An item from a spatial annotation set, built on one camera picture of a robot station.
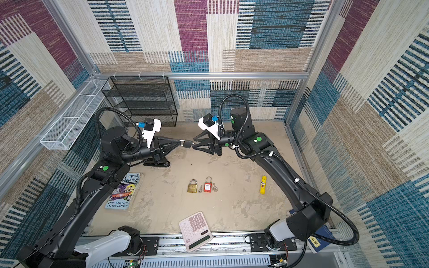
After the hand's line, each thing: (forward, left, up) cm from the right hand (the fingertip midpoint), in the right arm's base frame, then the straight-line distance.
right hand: (196, 144), depth 63 cm
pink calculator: (-22, +3, -35) cm, 41 cm away
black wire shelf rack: (+52, +39, -17) cm, 67 cm away
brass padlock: (-1, +6, -35) cm, 36 cm away
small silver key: (-2, +2, -37) cm, 37 cm away
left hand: (-1, +5, +4) cm, 7 cm away
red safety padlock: (0, -2, -35) cm, 35 cm away
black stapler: (+13, +23, -33) cm, 43 cm away
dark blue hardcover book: (-29, -50, -36) cm, 68 cm away
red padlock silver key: (-2, -6, -36) cm, 37 cm away
